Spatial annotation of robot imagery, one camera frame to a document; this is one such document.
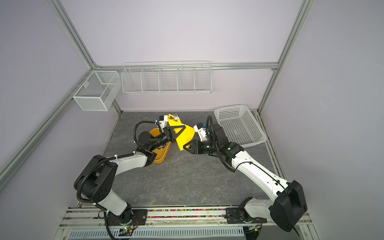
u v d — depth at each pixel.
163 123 0.74
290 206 0.39
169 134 0.69
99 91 0.97
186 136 0.73
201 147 0.65
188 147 0.71
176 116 0.76
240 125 1.12
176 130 0.74
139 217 0.74
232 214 0.74
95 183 0.46
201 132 0.68
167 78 0.98
